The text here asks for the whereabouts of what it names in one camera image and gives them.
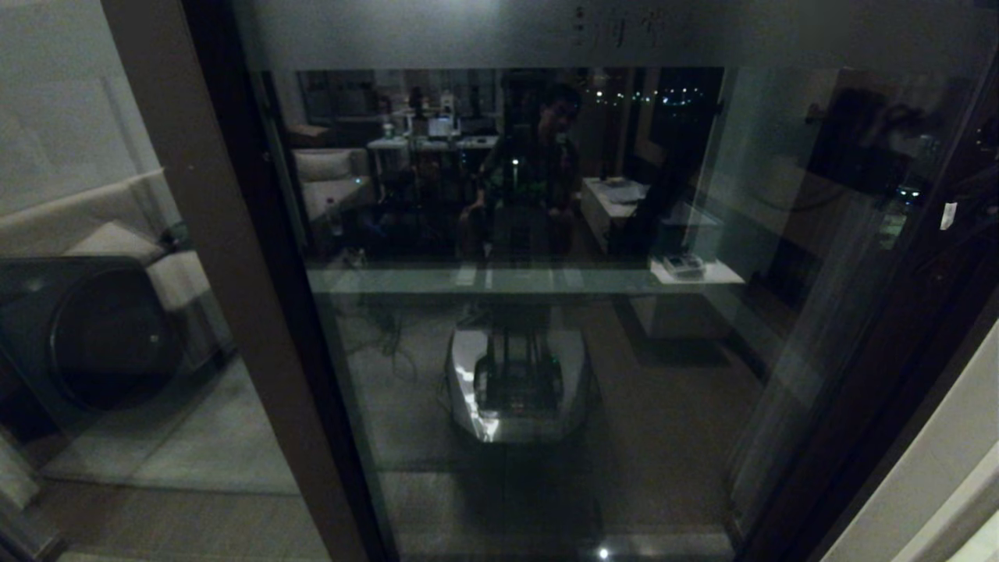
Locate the brown framed fixed glass panel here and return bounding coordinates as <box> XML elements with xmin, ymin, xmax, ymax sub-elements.
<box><xmin>0</xmin><ymin>0</ymin><xmax>375</xmax><ymax>562</ymax></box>

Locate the brown framed sliding glass door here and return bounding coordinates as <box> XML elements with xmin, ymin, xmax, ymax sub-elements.
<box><xmin>226</xmin><ymin>0</ymin><xmax>999</xmax><ymax>562</ymax></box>

